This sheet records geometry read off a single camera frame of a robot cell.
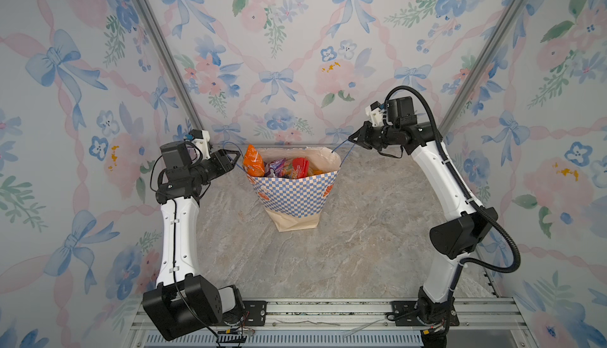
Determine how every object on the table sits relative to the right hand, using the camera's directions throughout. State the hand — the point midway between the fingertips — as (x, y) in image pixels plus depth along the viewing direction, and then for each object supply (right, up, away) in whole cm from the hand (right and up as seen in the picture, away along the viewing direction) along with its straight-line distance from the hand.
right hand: (351, 136), depth 78 cm
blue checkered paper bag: (-18, -23, +3) cm, 29 cm away
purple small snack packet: (-26, -11, +2) cm, 29 cm away
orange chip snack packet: (-33, -9, +4) cm, 34 cm away
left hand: (-37, -6, -4) cm, 37 cm away
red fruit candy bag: (-17, -10, +4) cm, 20 cm away
